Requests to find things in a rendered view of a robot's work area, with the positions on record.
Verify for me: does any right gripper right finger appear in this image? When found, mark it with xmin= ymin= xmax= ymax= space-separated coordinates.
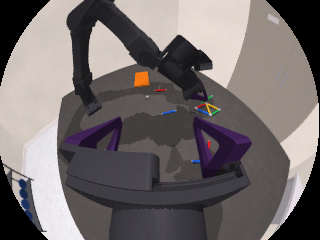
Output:
xmin=193 ymin=117 xmax=252 ymax=178

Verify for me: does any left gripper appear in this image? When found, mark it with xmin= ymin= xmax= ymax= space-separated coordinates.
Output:
xmin=171 ymin=67 xmax=208 ymax=102

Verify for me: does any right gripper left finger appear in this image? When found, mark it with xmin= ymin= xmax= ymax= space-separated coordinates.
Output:
xmin=64 ymin=117 xmax=122 ymax=151

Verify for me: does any orange flat bar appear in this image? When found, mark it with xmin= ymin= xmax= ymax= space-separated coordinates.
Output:
xmin=135 ymin=72 xmax=149 ymax=87

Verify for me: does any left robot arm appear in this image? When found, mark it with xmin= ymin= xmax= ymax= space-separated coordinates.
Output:
xmin=66 ymin=0 xmax=213 ymax=116

